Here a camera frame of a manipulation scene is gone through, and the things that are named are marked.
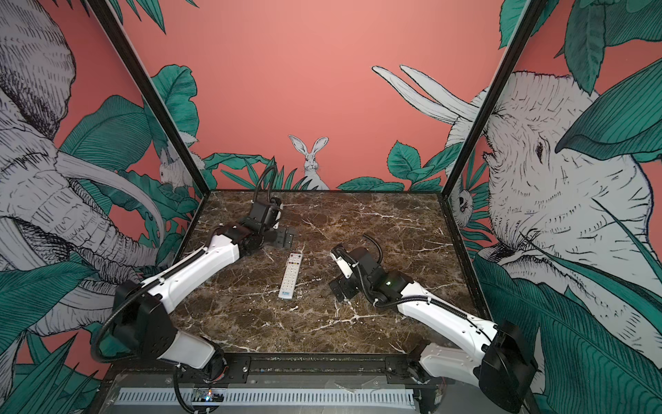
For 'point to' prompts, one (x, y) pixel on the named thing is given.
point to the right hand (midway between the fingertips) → (338, 272)
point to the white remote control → (290, 276)
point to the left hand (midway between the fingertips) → (280, 227)
